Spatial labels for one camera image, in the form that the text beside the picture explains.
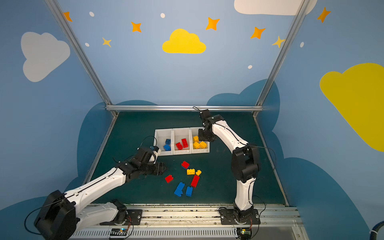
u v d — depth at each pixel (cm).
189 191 80
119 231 73
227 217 74
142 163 65
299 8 71
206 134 78
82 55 86
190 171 89
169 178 88
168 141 102
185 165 91
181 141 103
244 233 73
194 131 105
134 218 76
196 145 99
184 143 102
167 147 99
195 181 86
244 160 51
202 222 73
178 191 82
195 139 101
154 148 78
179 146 99
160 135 101
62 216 40
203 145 99
